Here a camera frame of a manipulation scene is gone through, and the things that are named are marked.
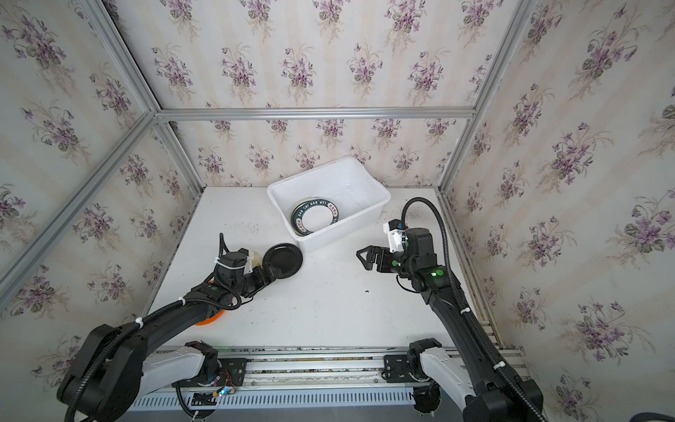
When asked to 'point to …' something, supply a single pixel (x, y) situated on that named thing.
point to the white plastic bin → (359, 196)
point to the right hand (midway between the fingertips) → (366, 255)
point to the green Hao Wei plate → (312, 214)
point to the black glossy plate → (286, 258)
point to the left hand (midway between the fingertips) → (274, 273)
